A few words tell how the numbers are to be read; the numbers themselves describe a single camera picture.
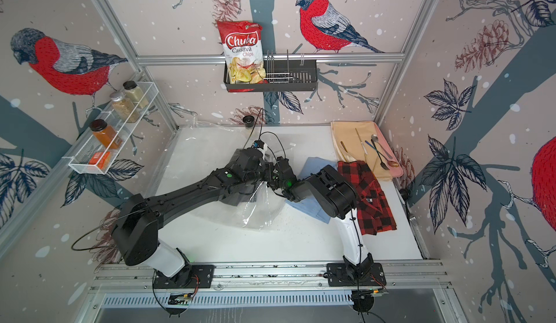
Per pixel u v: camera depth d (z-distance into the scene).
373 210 0.86
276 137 0.88
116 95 0.78
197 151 1.08
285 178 0.81
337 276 0.72
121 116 0.77
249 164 0.63
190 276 0.69
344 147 1.10
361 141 1.13
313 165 1.04
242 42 0.81
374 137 1.14
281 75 0.95
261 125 1.27
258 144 0.75
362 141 1.13
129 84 0.80
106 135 0.67
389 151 1.08
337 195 0.54
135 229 0.43
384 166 1.04
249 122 1.09
